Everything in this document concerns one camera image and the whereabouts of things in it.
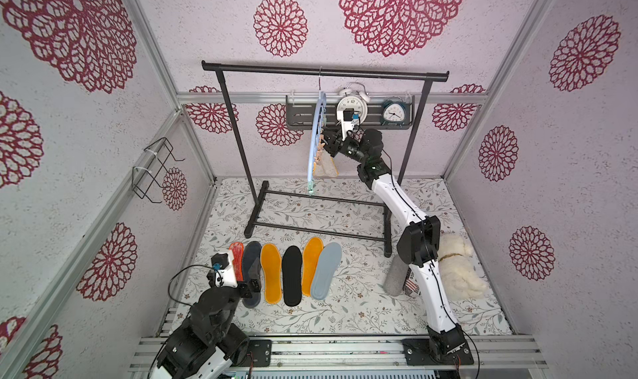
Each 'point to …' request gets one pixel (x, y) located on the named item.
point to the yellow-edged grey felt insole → (311, 256)
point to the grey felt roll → (395, 282)
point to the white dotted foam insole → (292, 267)
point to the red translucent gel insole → (238, 250)
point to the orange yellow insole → (271, 267)
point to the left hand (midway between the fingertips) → (245, 262)
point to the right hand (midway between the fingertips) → (314, 128)
